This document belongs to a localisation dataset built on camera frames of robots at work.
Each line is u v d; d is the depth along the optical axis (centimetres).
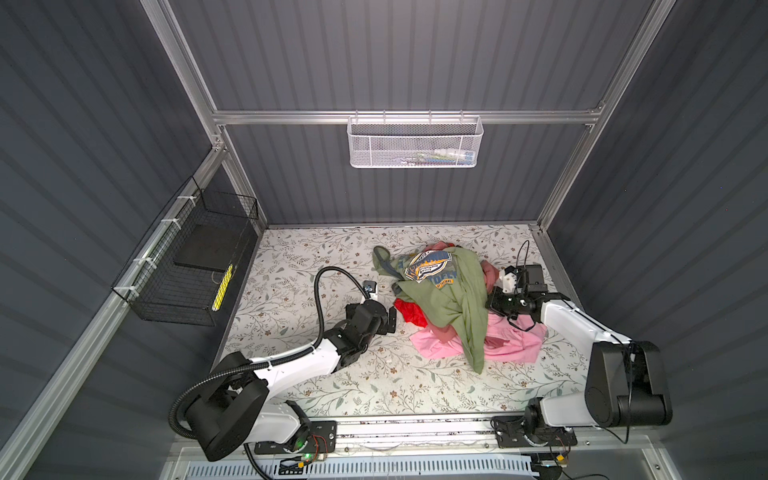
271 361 47
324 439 72
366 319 63
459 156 88
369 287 75
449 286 85
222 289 69
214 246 76
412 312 92
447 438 74
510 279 84
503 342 87
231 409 42
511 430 74
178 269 72
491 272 93
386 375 84
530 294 69
